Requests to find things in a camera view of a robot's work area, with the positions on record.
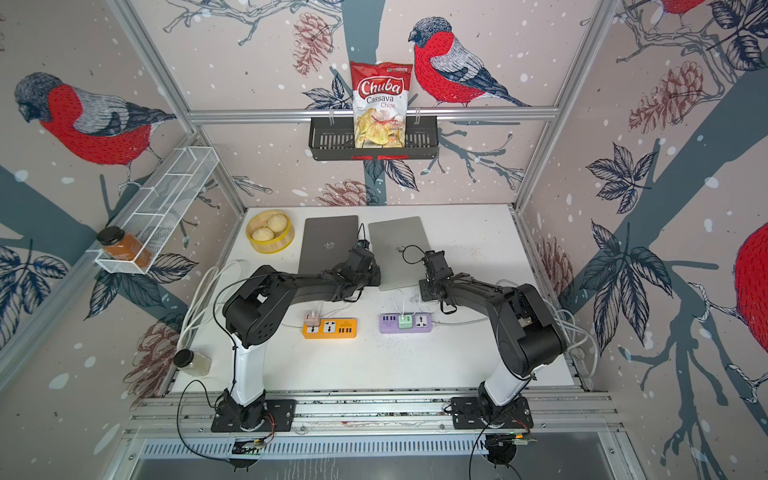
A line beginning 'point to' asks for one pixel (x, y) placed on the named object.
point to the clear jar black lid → (191, 362)
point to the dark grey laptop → (327, 242)
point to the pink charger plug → (312, 320)
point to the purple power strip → (421, 323)
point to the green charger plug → (405, 321)
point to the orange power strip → (331, 328)
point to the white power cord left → (211, 289)
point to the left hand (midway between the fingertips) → (384, 266)
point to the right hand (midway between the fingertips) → (430, 284)
